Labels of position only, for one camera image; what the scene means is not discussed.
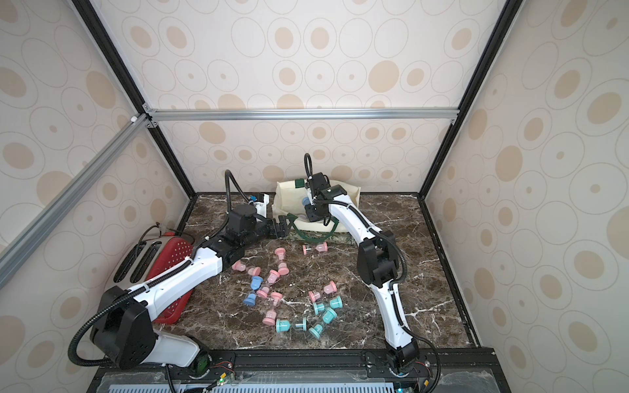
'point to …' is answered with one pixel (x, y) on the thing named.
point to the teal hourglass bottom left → (282, 325)
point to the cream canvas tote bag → (287, 201)
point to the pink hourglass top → (319, 248)
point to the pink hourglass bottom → (270, 318)
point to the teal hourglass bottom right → (328, 318)
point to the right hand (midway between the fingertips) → (325, 211)
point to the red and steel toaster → (147, 258)
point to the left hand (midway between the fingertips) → (290, 217)
